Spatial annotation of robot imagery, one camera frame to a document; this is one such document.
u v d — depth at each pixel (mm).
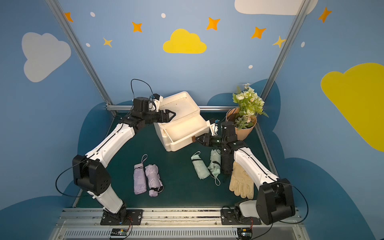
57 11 699
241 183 861
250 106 848
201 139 775
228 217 742
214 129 714
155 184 814
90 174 448
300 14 719
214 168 878
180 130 911
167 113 736
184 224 734
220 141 697
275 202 413
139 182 834
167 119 733
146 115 689
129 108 1228
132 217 738
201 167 901
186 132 893
